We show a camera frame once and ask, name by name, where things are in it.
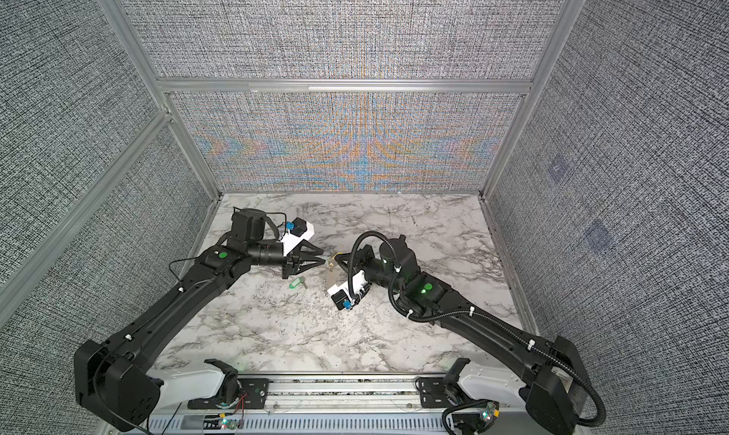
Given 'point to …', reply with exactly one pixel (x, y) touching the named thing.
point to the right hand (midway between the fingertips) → (340, 244)
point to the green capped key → (296, 283)
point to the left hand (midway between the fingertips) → (321, 255)
